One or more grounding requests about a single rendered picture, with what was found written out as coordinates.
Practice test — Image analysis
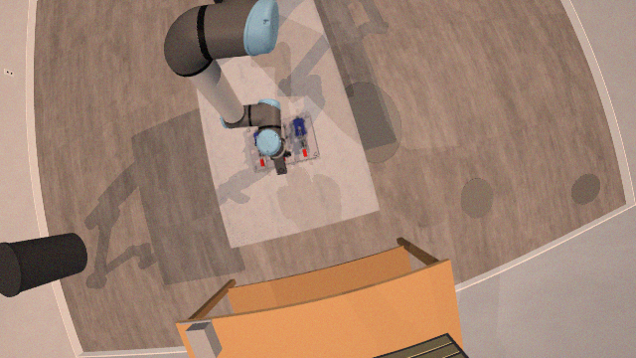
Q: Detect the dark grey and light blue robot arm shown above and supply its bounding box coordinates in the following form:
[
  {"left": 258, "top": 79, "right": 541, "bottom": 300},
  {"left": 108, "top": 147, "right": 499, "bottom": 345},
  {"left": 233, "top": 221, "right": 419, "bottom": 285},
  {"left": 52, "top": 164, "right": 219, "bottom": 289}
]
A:
[{"left": 164, "top": 0, "right": 287, "bottom": 175}]

